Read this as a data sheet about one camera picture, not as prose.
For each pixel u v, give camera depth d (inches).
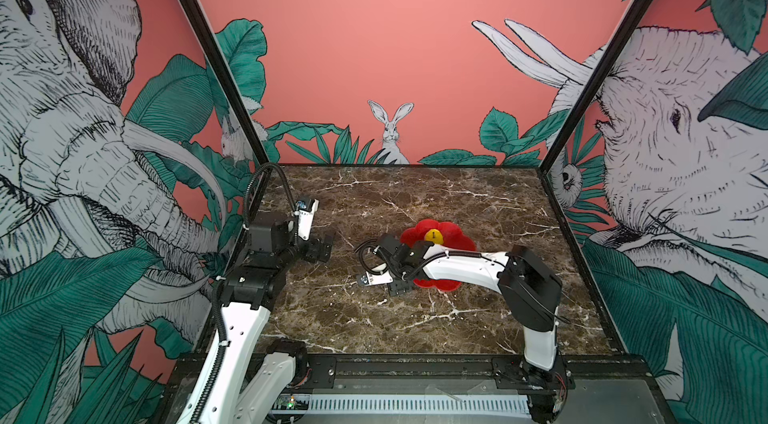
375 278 30.1
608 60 34.6
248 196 45.1
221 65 35.1
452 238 38.6
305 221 24.6
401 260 26.2
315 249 25.0
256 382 21.5
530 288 18.9
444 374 29.7
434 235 36.7
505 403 30.7
